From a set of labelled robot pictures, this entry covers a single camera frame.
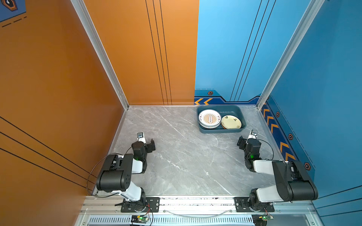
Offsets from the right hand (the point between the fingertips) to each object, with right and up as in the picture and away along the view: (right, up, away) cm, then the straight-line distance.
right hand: (246, 137), depth 92 cm
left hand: (-68, -1, +2) cm, 68 cm away
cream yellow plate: (-6, +10, +14) cm, 19 cm away
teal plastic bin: (0, +19, +19) cm, 27 cm away
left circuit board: (-64, -38, -22) cm, 77 cm away
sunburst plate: (-22, +13, +13) cm, 29 cm away
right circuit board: (-2, -39, -22) cm, 44 cm away
